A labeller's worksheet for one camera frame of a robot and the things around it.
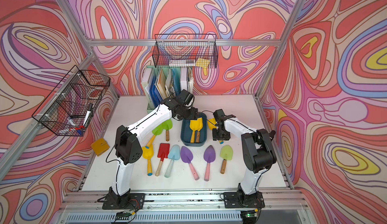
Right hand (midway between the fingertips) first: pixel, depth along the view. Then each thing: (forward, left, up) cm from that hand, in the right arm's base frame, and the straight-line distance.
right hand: (220, 141), depth 93 cm
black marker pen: (+2, +64, +33) cm, 72 cm away
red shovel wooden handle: (-6, +35, 0) cm, 36 cm away
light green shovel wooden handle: (-7, -3, -2) cm, 8 cm away
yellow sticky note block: (0, +76, 0) cm, 76 cm away
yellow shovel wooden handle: (+3, +14, +1) cm, 14 cm away
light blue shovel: (-7, +28, 0) cm, 29 cm away
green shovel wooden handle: (+5, +33, +1) cm, 34 cm away
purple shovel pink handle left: (-8, +21, -1) cm, 23 cm away
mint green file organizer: (+31, +36, +23) cm, 53 cm away
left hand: (+9, +15, +15) cm, 23 cm away
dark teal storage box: (+8, +21, 0) cm, 23 cm away
